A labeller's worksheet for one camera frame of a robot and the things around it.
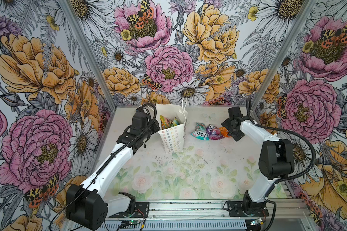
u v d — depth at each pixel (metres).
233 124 0.71
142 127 0.59
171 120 0.95
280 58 0.92
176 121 0.92
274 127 0.99
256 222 0.72
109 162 0.47
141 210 0.73
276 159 0.49
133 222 0.71
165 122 0.94
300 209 0.76
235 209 0.74
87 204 0.38
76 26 0.78
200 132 0.99
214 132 0.99
